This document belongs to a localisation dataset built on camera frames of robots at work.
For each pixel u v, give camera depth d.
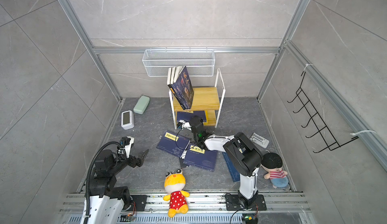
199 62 1.00
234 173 0.82
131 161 0.66
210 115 1.03
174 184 0.73
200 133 0.72
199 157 0.87
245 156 0.49
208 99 0.93
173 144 0.94
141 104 1.14
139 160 0.67
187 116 0.92
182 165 0.85
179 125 0.84
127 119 1.01
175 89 0.75
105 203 0.51
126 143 0.63
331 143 0.58
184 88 0.82
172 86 0.73
